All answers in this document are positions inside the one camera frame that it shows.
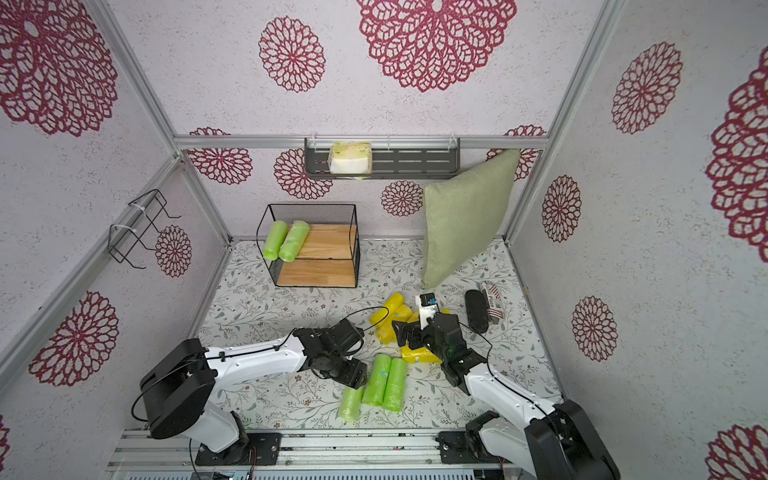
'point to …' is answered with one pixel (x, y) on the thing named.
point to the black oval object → (477, 309)
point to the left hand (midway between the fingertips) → (355, 380)
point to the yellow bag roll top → (392, 310)
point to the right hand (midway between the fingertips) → (405, 316)
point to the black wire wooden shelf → (330, 255)
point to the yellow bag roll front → (420, 355)
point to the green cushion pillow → (461, 213)
